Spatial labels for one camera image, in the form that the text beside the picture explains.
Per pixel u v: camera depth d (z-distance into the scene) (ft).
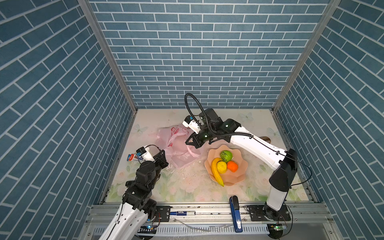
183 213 2.41
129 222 1.65
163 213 2.43
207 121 1.89
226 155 2.84
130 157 3.00
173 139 2.92
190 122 2.15
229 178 2.72
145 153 2.17
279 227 2.32
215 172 2.67
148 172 1.80
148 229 2.37
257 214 2.42
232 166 2.76
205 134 2.07
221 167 2.77
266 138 3.34
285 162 1.56
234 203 2.40
